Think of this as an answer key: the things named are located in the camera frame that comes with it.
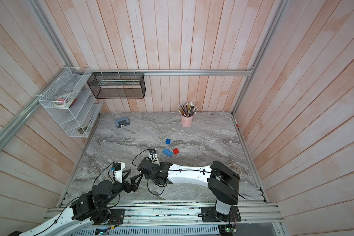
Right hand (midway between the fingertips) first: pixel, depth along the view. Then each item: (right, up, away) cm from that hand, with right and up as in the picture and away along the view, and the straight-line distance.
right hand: (150, 169), depth 83 cm
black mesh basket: (-27, +54, +21) cm, 64 cm away
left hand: (-6, -1, -8) cm, 10 cm away
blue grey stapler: (-27, +28, +29) cm, 48 cm away
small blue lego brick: (+10, +14, +18) cm, 25 cm away
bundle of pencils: (+24, +37, +24) cm, 50 cm away
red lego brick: (+15, +8, +15) cm, 22 cm away
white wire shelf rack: (-39, +28, -5) cm, 48 cm away
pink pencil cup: (+23, +28, +25) cm, 44 cm away
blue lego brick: (+9, +7, +13) cm, 17 cm away
